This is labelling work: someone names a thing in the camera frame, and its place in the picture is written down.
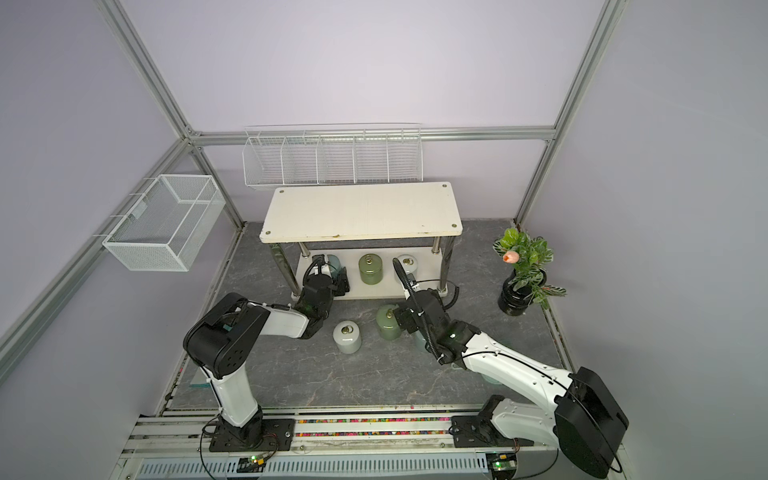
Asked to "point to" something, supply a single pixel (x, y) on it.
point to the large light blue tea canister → (420, 342)
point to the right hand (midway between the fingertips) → (412, 297)
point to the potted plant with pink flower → (524, 286)
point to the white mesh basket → (168, 224)
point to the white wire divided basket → (329, 154)
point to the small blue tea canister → (334, 265)
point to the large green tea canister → (387, 322)
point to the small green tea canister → (371, 269)
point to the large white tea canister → (347, 337)
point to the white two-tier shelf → (366, 229)
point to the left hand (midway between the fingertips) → (337, 271)
